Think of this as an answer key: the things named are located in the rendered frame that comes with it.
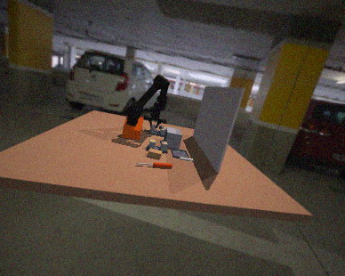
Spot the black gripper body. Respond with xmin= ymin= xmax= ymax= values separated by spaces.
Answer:
xmin=143 ymin=110 xmax=167 ymax=124

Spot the grey flat panel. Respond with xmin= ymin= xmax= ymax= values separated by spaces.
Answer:
xmin=193 ymin=86 xmax=245 ymax=173

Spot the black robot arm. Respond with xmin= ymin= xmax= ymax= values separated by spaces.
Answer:
xmin=124 ymin=74 xmax=170 ymax=126

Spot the red-handled screwdriver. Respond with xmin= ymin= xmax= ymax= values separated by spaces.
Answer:
xmin=136 ymin=163 xmax=173 ymax=168

